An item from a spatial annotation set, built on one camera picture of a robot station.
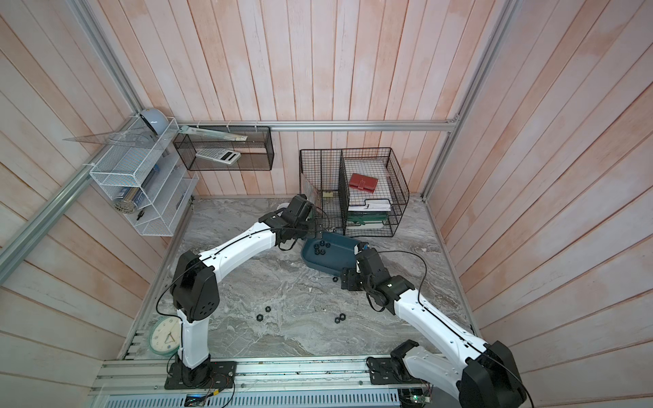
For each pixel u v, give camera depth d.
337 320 0.84
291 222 0.68
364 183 0.94
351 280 0.73
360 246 0.75
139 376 0.75
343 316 0.84
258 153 1.07
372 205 0.93
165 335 0.78
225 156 0.98
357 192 0.93
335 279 0.93
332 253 1.02
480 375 0.39
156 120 0.83
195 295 0.49
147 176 0.75
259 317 0.84
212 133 0.90
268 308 0.86
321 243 1.04
